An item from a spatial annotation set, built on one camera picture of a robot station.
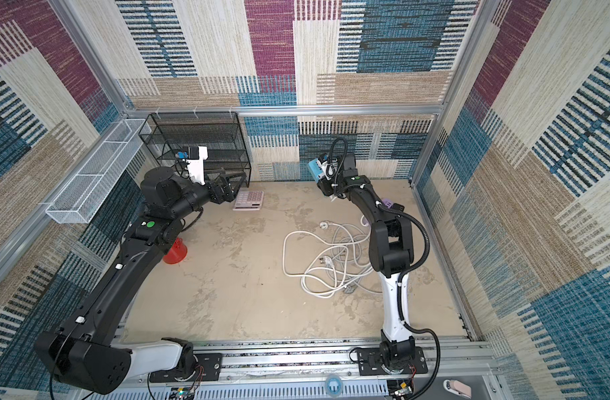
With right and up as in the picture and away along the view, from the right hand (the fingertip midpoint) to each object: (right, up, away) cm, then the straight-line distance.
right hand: (328, 182), depth 101 cm
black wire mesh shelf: (-64, +19, -1) cm, 67 cm away
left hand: (-28, -1, -32) cm, 43 cm away
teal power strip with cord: (-4, +5, -4) cm, 7 cm away
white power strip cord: (+6, -29, -10) cm, 32 cm away
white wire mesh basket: (-72, -5, -27) cm, 77 cm away
